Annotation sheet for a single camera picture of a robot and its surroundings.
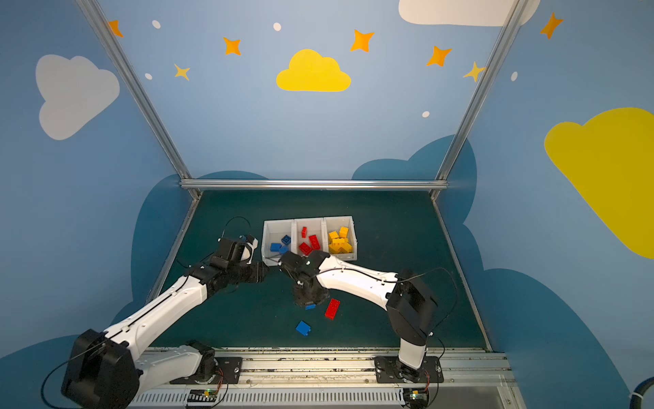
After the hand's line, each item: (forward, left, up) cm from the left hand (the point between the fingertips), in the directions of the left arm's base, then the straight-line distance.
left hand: (262, 267), depth 85 cm
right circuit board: (-35, -49, -14) cm, 61 cm away
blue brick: (+14, -1, -9) cm, 17 cm away
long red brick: (+17, -17, -9) cm, 25 cm away
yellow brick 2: (+21, -29, -8) cm, 36 cm away
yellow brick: (+17, -24, -6) cm, 30 cm away
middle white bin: (+20, -14, -9) cm, 27 cm away
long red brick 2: (-10, -24, -10) cm, 28 cm away
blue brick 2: (-16, -15, -10) cm, 24 cm away
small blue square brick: (+17, -5, -8) cm, 19 cm away
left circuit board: (-35, +14, -14) cm, 40 cm away
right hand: (-9, -16, -2) cm, 18 cm away
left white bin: (+20, -1, -11) cm, 23 cm away
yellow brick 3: (+14, -30, -8) cm, 34 cm away
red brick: (+21, -12, -8) cm, 25 cm away
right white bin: (+26, -25, -8) cm, 36 cm away
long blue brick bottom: (-13, -17, -2) cm, 21 cm away
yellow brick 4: (+12, -25, -7) cm, 28 cm away
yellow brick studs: (+14, -27, -5) cm, 31 cm away
